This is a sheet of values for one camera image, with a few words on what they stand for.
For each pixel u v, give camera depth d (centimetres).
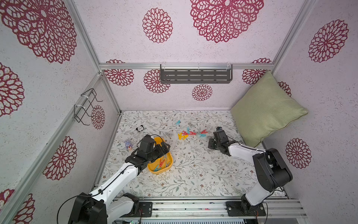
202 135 105
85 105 78
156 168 88
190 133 106
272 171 47
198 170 88
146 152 62
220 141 75
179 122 113
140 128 106
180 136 103
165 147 74
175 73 93
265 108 85
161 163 90
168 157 92
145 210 74
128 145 95
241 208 71
